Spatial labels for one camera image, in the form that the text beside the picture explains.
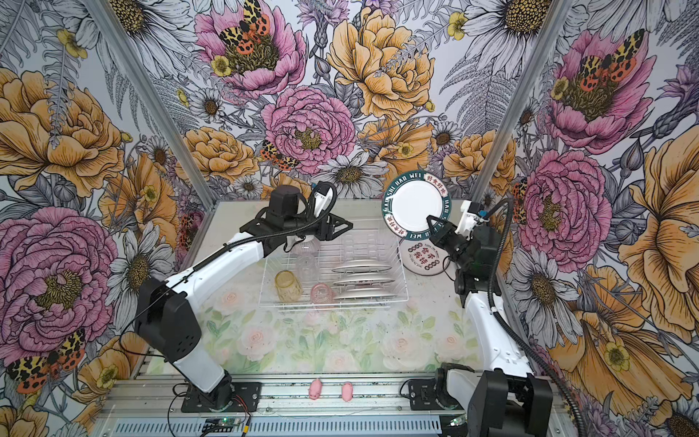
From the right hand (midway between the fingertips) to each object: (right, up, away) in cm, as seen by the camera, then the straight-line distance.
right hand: (425, 224), depth 77 cm
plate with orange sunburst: (-16, -17, +7) cm, 25 cm away
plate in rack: (-17, -20, +2) cm, 26 cm away
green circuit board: (-55, -52, -6) cm, 75 cm away
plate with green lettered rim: (-4, +7, +3) cm, 9 cm away
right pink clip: (-22, -45, -3) cm, 50 cm away
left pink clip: (-30, -45, -2) cm, 54 cm away
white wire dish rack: (-14, -7, +30) cm, 34 cm away
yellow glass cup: (-40, -19, +8) cm, 45 cm away
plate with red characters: (+6, -12, +27) cm, 30 cm away
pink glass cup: (-30, -21, +6) cm, 37 cm away
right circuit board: (+7, -51, -5) cm, 52 cm away
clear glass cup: (-37, -12, +23) cm, 45 cm away
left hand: (-22, -2, +1) cm, 22 cm away
